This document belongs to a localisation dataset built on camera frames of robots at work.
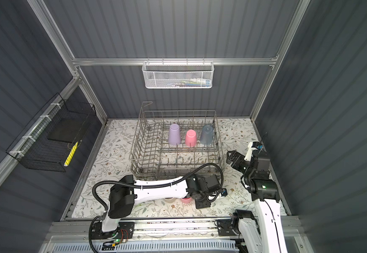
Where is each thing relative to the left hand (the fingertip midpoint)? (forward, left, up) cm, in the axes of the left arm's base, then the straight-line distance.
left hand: (207, 200), depth 77 cm
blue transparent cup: (+35, -4, +8) cm, 36 cm away
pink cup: (+34, +6, +6) cm, 35 cm away
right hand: (+14, -14, +17) cm, 26 cm away
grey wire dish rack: (+30, +30, -6) cm, 43 cm away
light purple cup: (+37, +16, +7) cm, 41 cm away
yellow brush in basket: (+12, +61, +21) cm, 65 cm away
